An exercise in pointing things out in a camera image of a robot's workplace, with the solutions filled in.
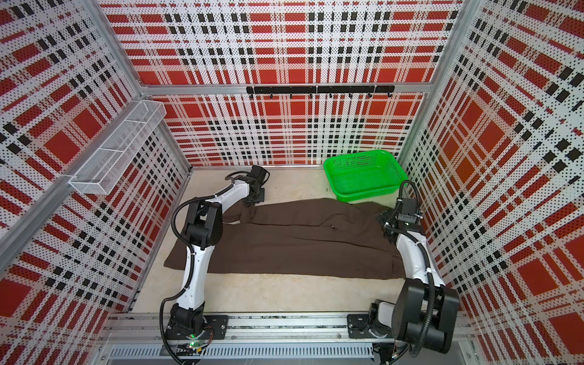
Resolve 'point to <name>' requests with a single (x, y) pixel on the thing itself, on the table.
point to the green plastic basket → (363, 175)
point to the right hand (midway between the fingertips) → (385, 220)
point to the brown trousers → (315, 237)
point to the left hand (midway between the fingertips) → (256, 196)
